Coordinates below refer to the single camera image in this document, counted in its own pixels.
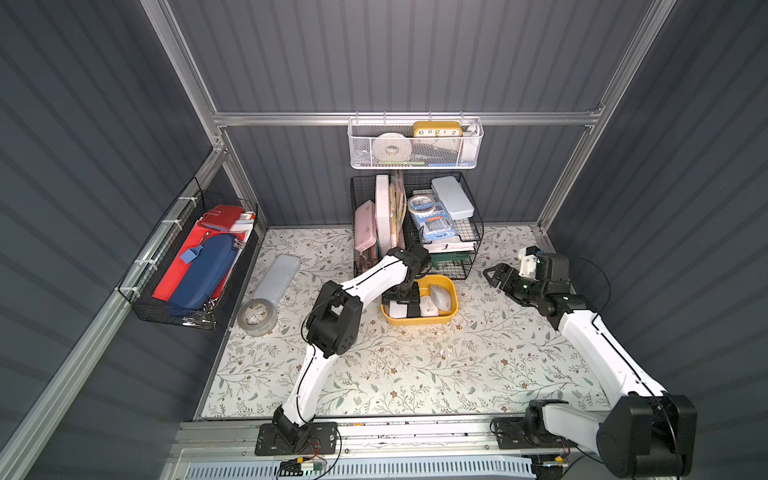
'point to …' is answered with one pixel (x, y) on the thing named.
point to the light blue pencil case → (453, 196)
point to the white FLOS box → (383, 213)
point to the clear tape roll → (421, 205)
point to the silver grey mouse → (440, 297)
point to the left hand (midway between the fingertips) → (407, 304)
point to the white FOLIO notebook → (452, 244)
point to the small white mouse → (428, 307)
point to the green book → (440, 257)
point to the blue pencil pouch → (208, 266)
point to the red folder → (193, 242)
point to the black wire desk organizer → (404, 229)
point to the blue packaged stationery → (432, 217)
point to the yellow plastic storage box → (425, 283)
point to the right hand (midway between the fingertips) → (499, 283)
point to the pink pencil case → (365, 228)
